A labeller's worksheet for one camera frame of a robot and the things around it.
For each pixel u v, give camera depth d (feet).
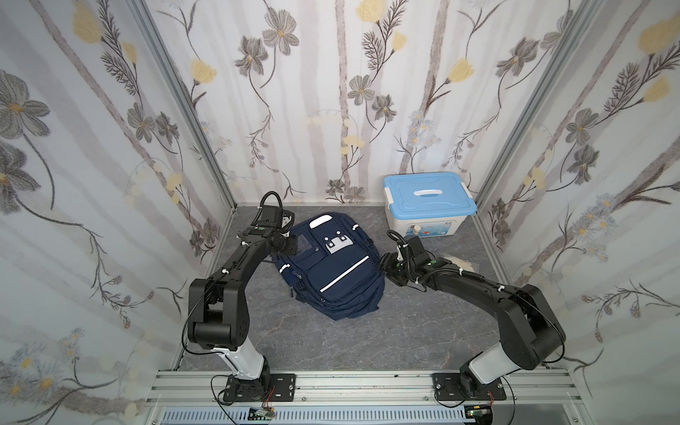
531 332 1.46
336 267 3.15
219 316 1.50
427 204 3.17
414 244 2.31
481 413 2.36
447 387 2.41
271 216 2.36
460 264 3.34
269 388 2.39
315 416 2.30
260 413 2.31
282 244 2.56
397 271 2.52
